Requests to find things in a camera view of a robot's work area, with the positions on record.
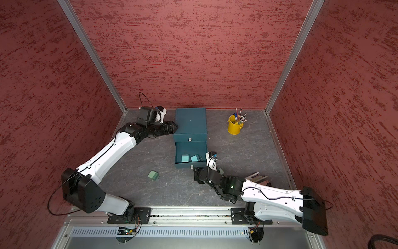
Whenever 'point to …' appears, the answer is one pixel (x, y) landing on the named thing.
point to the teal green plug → (185, 157)
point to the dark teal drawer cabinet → (190, 121)
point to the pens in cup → (239, 118)
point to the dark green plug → (154, 175)
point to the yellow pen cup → (233, 128)
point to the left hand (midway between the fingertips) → (172, 130)
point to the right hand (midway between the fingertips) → (198, 173)
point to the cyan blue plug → (196, 158)
